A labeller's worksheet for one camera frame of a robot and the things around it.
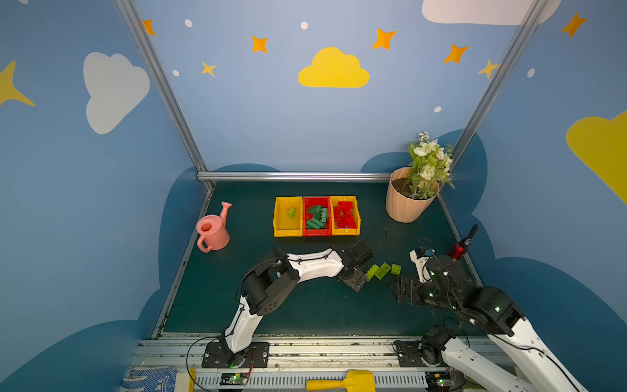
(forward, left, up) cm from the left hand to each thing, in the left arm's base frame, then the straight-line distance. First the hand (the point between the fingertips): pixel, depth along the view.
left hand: (355, 275), depth 90 cm
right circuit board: (-32, -24, -1) cm, 40 cm away
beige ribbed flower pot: (+28, -20, +9) cm, 35 cm away
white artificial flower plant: (+30, -26, +29) cm, 49 cm away
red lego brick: (+32, +2, +3) cm, 32 cm away
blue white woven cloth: (-33, +62, 0) cm, 70 cm away
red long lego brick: (+30, +4, -1) cm, 31 cm away
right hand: (-9, -11, +18) cm, 23 cm away
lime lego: (0, -5, +1) cm, 6 cm away
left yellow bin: (+23, +30, 0) cm, 37 cm away
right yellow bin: (+34, +7, +4) cm, 35 cm away
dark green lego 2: (+24, +15, +1) cm, 29 cm away
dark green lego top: (+29, +15, +3) cm, 33 cm away
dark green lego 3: (+22, +17, +1) cm, 28 cm away
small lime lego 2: (+3, -16, 0) cm, 16 cm away
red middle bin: (+32, +12, +5) cm, 34 cm away
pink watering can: (+11, +53, +9) cm, 55 cm away
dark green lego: (+26, +12, +3) cm, 29 cm away
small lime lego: (+29, +26, +1) cm, 39 cm away
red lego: (+24, +2, +2) cm, 24 cm away
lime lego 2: (+2, -10, +1) cm, 11 cm away
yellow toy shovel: (-32, +2, +2) cm, 33 cm away
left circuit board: (-33, +38, -1) cm, 50 cm away
